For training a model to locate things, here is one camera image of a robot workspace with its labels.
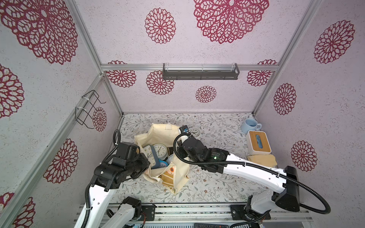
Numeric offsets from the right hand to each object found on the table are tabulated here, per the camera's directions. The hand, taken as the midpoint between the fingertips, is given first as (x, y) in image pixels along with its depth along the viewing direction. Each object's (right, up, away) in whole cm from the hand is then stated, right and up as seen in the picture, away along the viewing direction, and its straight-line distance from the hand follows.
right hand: (177, 141), depth 70 cm
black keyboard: (+16, -41, -1) cm, 44 cm away
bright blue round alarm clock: (-9, -15, +12) cm, 21 cm away
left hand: (-12, -11, -2) cm, 17 cm away
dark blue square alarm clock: (-15, -10, +12) cm, 21 cm away
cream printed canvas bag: (-7, -19, +4) cm, 21 cm away
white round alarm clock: (+13, +3, +33) cm, 36 cm away
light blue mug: (+55, +9, +39) cm, 68 cm away
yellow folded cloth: (+60, -15, +24) cm, 66 cm away
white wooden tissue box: (+54, -4, +27) cm, 61 cm away
